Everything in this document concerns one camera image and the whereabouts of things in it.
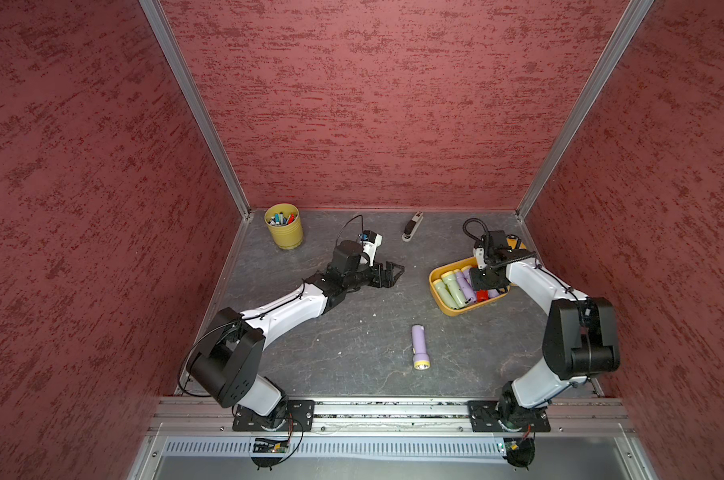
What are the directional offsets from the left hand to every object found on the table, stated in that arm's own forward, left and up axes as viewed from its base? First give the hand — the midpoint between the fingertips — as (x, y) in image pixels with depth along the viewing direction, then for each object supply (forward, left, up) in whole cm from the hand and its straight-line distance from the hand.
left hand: (392, 272), depth 83 cm
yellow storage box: (-5, -22, -13) cm, 26 cm away
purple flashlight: (+3, -25, -14) cm, 28 cm away
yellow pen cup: (+20, +36, -9) cm, 43 cm away
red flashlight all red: (-1, -29, -12) cm, 31 cm away
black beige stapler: (+29, -10, -13) cm, 33 cm away
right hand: (+2, -29, -11) cm, 31 cm away
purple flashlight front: (-20, -8, -14) cm, 25 cm away
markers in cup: (+26, +39, -6) cm, 47 cm away
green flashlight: (+3, -17, -13) cm, 22 cm away
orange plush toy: (+2, -30, +11) cm, 33 cm away
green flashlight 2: (+2, -21, -13) cm, 25 cm away
